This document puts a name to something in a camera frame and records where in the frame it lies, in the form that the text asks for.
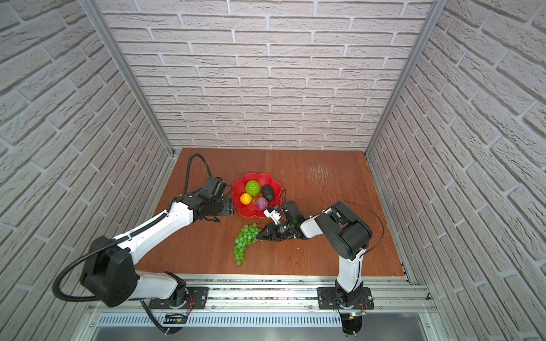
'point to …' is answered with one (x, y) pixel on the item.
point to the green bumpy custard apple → (253, 187)
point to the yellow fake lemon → (245, 198)
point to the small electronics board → (175, 318)
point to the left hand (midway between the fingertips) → (228, 203)
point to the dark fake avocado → (267, 192)
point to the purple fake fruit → (261, 203)
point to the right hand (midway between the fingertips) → (260, 237)
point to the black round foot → (351, 325)
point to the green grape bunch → (247, 236)
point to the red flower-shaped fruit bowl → (239, 187)
